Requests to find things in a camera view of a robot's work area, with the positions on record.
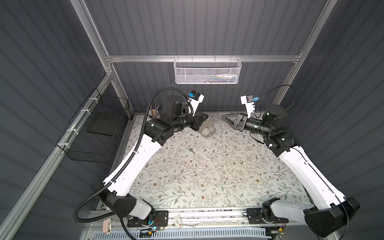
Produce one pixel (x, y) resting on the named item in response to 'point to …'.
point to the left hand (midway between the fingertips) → (208, 115)
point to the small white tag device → (178, 222)
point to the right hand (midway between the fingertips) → (225, 119)
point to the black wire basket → (91, 136)
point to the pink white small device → (107, 226)
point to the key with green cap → (188, 150)
